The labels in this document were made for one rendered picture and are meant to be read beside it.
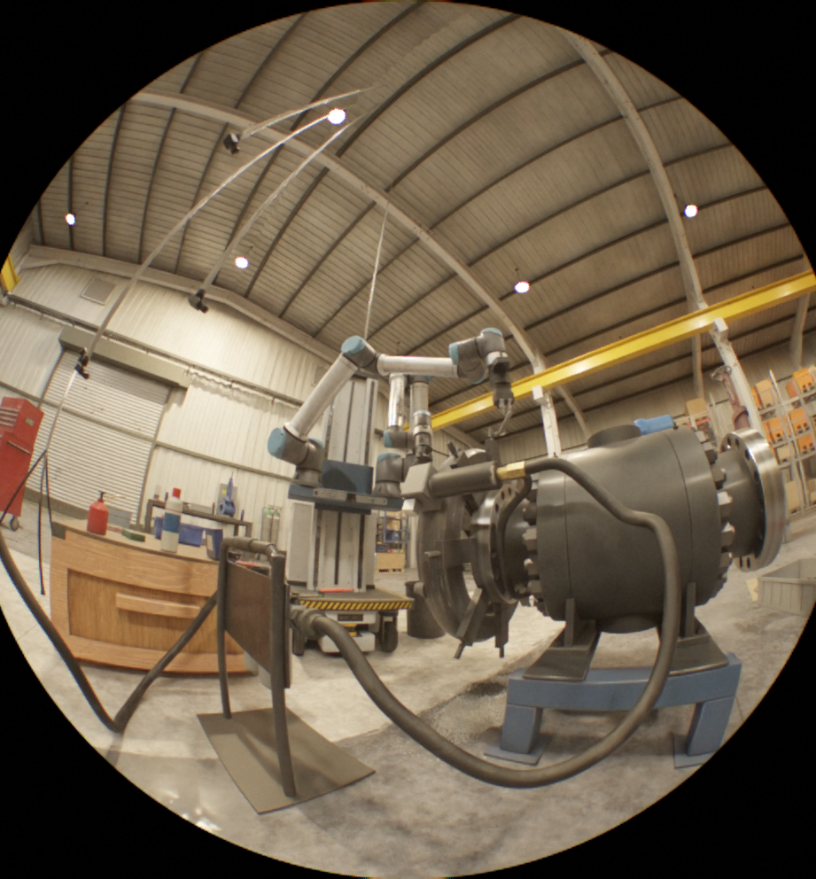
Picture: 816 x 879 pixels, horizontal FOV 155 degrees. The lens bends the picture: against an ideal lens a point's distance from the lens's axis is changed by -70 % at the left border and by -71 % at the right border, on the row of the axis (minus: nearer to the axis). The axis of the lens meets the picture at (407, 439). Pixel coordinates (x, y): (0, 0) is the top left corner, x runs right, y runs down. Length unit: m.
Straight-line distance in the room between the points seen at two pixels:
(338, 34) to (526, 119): 4.39
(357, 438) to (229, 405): 8.01
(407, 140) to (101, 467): 10.85
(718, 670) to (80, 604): 1.63
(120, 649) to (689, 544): 1.61
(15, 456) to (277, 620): 3.49
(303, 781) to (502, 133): 8.58
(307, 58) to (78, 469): 10.81
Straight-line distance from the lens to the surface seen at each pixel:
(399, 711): 0.45
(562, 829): 0.73
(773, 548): 1.05
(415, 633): 2.04
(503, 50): 8.14
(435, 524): 0.88
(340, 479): 1.79
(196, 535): 1.84
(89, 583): 1.17
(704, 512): 0.83
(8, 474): 3.76
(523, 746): 0.90
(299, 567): 1.91
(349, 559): 1.85
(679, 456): 0.88
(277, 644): 0.56
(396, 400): 1.69
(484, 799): 0.79
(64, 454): 9.71
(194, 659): 1.22
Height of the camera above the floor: 0.57
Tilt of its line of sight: 22 degrees up
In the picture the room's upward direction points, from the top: 2 degrees clockwise
